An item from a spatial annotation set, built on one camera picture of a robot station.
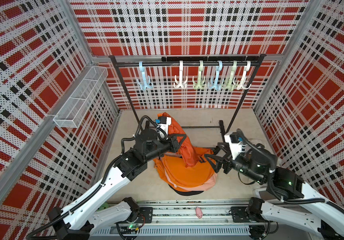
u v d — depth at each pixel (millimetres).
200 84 691
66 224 372
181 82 684
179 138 616
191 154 628
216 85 680
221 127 1084
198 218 734
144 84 688
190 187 750
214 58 887
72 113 912
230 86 672
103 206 508
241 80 668
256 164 416
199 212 743
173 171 784
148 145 465
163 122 561
